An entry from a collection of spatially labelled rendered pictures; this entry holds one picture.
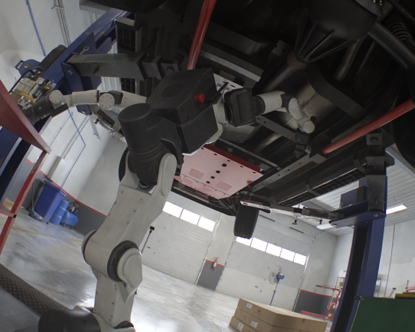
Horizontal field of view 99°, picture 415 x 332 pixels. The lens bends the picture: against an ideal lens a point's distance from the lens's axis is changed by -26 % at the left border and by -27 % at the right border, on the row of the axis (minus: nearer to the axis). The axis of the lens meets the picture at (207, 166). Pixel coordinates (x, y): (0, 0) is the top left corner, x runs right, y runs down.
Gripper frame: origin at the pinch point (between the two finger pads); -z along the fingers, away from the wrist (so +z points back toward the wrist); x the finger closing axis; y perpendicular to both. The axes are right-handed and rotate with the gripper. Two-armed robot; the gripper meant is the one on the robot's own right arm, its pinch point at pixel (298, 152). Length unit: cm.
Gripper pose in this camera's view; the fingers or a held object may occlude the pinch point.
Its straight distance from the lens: 157.9
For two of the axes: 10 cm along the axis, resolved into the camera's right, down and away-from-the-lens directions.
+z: -0.7, -6.8, -7.3
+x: 3.5, -7.0, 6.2
